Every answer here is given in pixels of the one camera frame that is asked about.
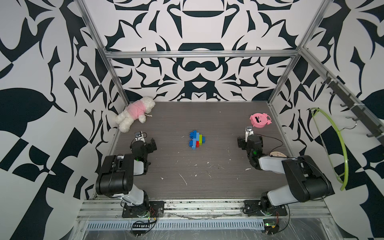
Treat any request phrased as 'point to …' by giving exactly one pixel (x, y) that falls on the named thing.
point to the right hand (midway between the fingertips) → (249, 133)
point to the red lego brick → (197, 144)
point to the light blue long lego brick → (194, 143)
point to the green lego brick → (200, 139)
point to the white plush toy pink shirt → (134, 111)
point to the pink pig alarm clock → (260, 120)
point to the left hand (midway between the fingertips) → (143, 138)
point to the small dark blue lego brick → (203, 139)
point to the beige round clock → (275, 153)
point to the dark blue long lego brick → (193, 134)
